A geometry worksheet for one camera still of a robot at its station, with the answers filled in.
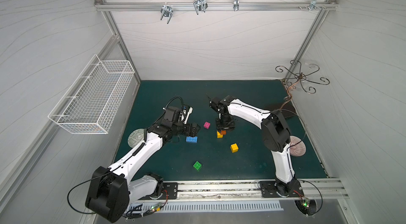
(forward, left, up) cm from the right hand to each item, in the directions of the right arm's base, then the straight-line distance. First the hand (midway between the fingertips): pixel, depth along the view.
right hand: (222, 130), depth 90 cm
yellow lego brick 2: (-10, -6, -1) cm, 12 cm away
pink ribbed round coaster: (-8, -42, -2) cm, 42 cm away
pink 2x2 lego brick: (+5, +9, -3) cm, 11 cm away
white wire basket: (-5, +60, +30) cm, 68 cm away
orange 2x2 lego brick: (-2, -1, +1) cm, 2 cm away
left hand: (-3, +15, +9) cm, 18 cm away
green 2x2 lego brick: (-20, +13, -1) cm, 24 cm away
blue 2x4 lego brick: (-5, +18, -3) cm, 19 cm away
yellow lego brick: (-3, +2, -2) cm, 4 cm away
